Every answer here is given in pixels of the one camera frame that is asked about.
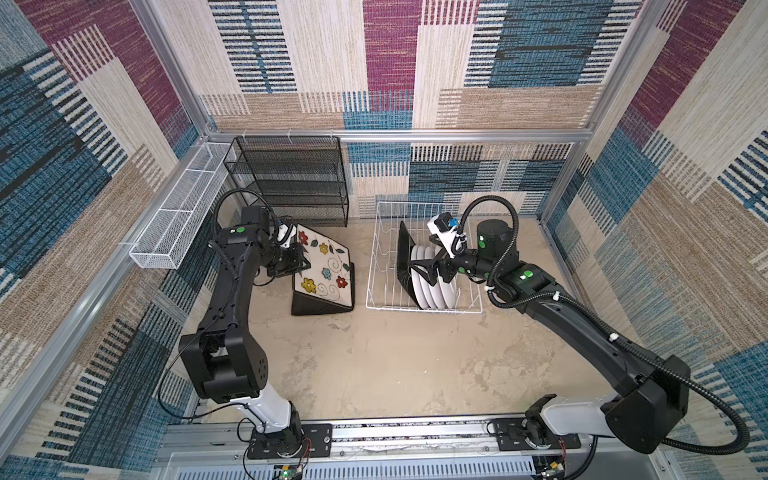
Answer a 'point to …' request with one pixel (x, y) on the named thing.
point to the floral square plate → (329, 276)
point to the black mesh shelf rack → (302, 177)
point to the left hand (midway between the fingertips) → (306, 260)
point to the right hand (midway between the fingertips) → (422, 253)
